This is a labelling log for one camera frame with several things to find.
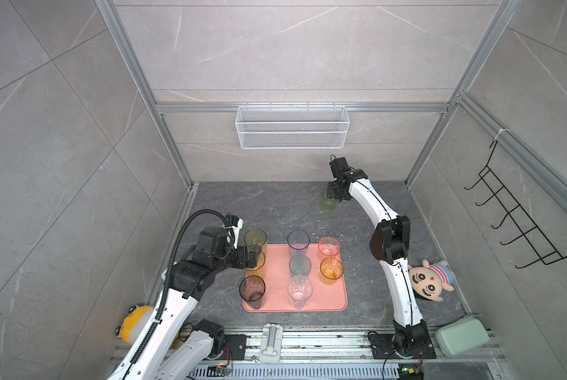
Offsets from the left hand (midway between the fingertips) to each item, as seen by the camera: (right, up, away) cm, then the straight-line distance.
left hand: (247, 241), depth 73 cm
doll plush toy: (+62, -14, +6) cm, 64 cm away
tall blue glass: (+17, -2, +13) cm, 21 cm away
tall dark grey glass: (0, -18, +9) cm, 20 cm away
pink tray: (+26, -22, +10) cm, 36 cm away
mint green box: (+69, -31, +2) cm, 76 cm away
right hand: (+34, +17, +31) cm, 49 cm away
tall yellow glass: (+3, -10, +4) cm, 11 cm away
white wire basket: (+15, +45, +28) cm, 55 cm away
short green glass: (+31, +11, +32) cm, 46 cm away
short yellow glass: (+29, -13, +15) cm, 36 cm away
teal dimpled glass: (+17, -11, +13) cm, 24 cm away
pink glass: (+30, -6, +20) cm, 36 cm away
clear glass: (+17, -18, +8) cm, 26 cm away
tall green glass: (+1, 0, +12) cm, 12 cm away
